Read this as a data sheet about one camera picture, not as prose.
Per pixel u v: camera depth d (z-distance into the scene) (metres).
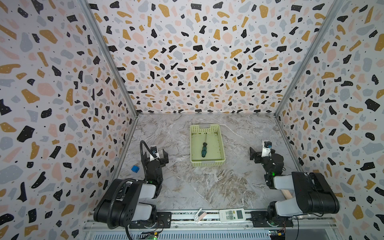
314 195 0.46
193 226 0.73
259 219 0.74
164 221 0.73
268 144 0.78
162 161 0.86
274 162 0.70
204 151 0.97
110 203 0.39
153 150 0.74
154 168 0.67
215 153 1.00
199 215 0.74
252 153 0.84
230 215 0.75
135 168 0.89
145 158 0.79
